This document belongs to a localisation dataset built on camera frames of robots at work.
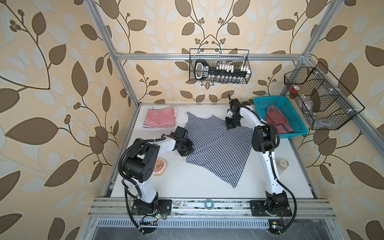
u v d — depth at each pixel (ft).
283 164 2.58
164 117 3.51
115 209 2.53
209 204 2.48
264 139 2.21
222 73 2.77
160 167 2.81
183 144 2.70
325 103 2.40
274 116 3.55
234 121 3.10
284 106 3.64
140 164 1.59
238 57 2.98
